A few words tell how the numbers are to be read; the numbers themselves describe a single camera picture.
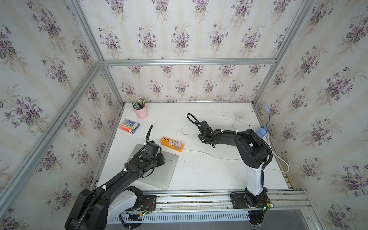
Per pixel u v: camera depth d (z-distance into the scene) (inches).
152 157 25.7
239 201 28.8
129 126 41.0
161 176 32.5
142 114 42.6
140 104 40.8
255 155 20.2
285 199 30.0
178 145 34.7
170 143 36.5
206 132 30.8
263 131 36.7
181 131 39.8
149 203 28.4
